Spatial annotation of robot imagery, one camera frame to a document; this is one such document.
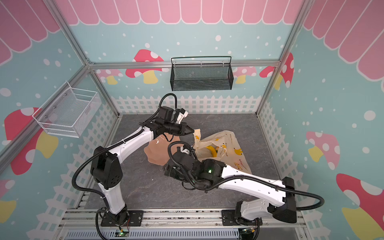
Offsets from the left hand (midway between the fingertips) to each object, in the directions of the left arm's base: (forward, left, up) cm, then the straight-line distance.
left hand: (193, 133), depth 82 cm
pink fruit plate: (0, +24, -18) cm, 30 cm away
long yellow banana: (0, -13, -18) cm, 22 cm away
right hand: (-24, +11, +5) cm, 27 cm away
